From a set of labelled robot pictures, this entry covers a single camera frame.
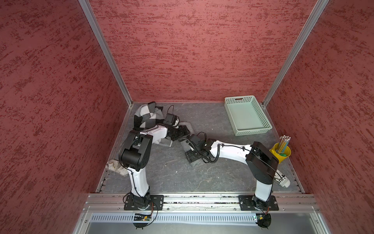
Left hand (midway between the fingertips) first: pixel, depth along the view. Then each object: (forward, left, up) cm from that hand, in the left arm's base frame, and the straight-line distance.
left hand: (185, 136), depth 97 cm
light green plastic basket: (+22, -48, -4) cm, 53 cm away
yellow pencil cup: (-17, -56, +6) cm, 59 cm away
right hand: (-15, -5, -2) cm, 16 cm away
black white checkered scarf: (+17, +28, +2) cm, 33 cm away
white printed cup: (-27, -55, 0) cm, 61 cm away
